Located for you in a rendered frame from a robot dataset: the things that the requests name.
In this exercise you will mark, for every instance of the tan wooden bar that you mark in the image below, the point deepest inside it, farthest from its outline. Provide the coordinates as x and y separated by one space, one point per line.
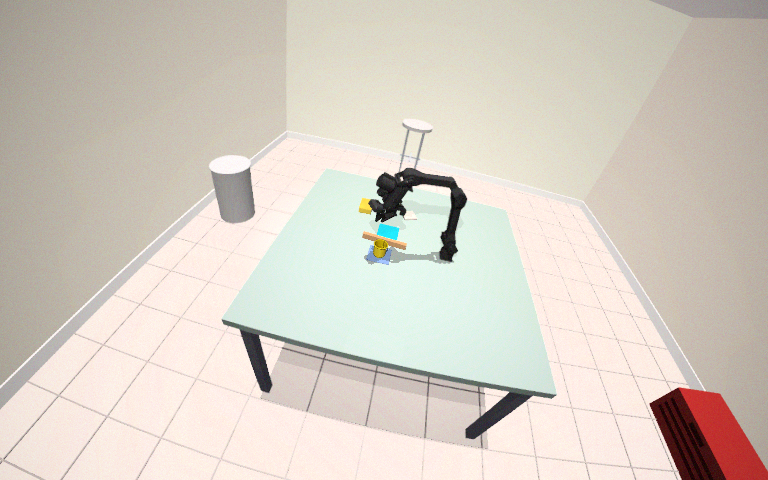
391 242

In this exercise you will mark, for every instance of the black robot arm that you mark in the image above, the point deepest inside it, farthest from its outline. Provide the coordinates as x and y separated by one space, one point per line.
413 177

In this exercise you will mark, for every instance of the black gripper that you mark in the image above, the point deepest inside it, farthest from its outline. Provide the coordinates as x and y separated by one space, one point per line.
391 205

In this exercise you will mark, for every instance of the yellow rectangular block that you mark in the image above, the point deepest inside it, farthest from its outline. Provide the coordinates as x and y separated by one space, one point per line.
364 206

